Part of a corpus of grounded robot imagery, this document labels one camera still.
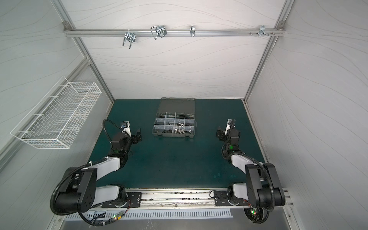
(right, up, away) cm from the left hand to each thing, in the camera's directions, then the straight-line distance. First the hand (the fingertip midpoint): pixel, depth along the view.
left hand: (134, 127), depth 90 cm
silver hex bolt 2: (+30, -3, +9) cm, 32 cm away
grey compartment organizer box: (+25, +6, +15) cm, 29 cm away
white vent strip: (+42, -42, -20) cm, 62 cm away
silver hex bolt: (+26, -4, +9) cm, 28 cm away
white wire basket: (-30, +5, -23) cm, 38 cm away
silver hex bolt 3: (+34, -4, +9) cm, 35 cm away
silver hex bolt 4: (+26, -3, +10) cm, 28 cm away
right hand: (+62, +1, 0) cm, 62 cm away
